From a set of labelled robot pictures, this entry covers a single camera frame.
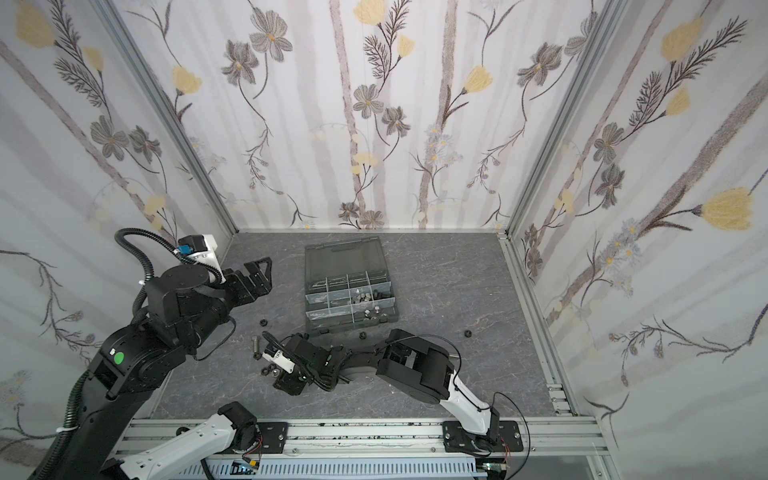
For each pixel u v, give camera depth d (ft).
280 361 2.44
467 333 3.05
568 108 2.77
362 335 3.04
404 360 1.81
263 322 3.13
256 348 2.90
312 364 2.21
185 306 1.29
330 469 2.30
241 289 1.68
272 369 2.80
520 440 2.41
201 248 1.63
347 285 3.28
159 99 2.70
